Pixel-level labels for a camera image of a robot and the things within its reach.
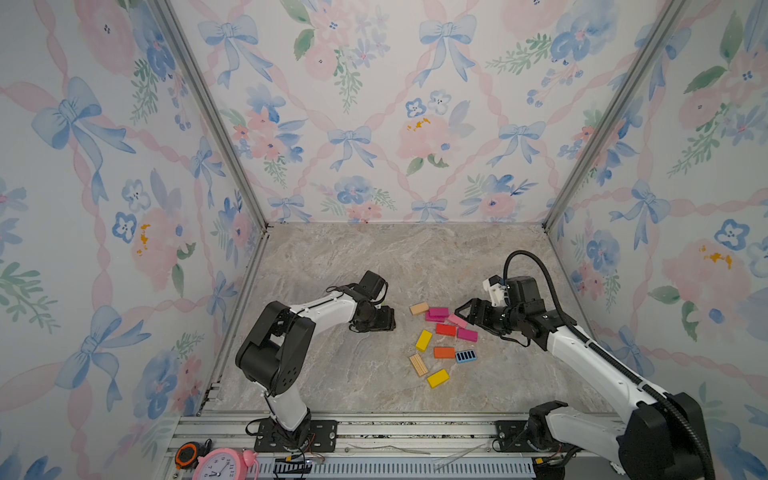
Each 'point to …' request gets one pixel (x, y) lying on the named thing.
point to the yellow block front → (439, 378)
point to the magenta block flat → (467, 334)
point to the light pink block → (458, 320)
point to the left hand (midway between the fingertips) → (390, 324)
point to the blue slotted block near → (466, 356)
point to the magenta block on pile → (437, 314)
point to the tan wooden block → (420, 308)
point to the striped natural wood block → (419, 365)
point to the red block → (444, 329)
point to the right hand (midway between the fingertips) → (466, 315)
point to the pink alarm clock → (225, 464)
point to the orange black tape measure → (188, 453)
